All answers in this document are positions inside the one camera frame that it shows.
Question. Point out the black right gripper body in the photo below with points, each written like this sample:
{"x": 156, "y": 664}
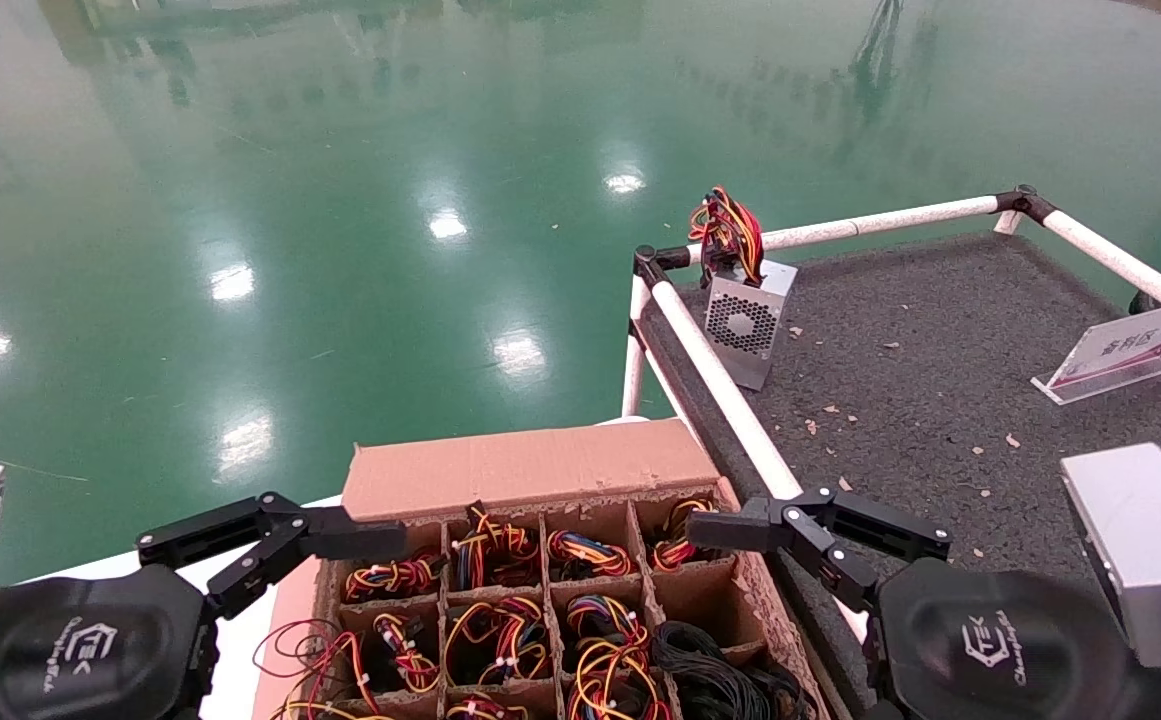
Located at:
{"x": 990, "y": 650}

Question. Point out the white pipe rail frame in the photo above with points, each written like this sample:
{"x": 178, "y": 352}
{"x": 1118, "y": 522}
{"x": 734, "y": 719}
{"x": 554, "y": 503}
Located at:
{"x": 715, "y": 370}

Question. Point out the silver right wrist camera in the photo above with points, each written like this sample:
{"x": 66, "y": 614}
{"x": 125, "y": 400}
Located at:
{"x": 1145, "y": 540}

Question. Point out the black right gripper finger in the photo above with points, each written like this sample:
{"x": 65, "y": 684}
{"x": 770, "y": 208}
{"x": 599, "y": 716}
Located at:
{"x": 880, "y": 525}
{"x": 830, "y": 570}

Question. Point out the cardboard box with dividers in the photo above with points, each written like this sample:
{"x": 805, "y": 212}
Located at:
{"x": 530, "y": 465}

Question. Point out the clear acrylic sign holder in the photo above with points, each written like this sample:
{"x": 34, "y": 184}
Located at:
{"x": 1120, "y": 350}

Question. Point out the silver power supply on table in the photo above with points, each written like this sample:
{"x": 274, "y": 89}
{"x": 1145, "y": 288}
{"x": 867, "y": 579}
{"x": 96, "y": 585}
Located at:
{"x": 745, "y": 320}

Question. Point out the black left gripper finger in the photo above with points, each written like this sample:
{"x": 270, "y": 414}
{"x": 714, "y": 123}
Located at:
{"x": 260, "y": 570}
{"x": 230, "y": 520}

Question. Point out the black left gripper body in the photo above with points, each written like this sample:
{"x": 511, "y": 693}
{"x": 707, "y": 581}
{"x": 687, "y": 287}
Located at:
{"x": 60, "y": 650}

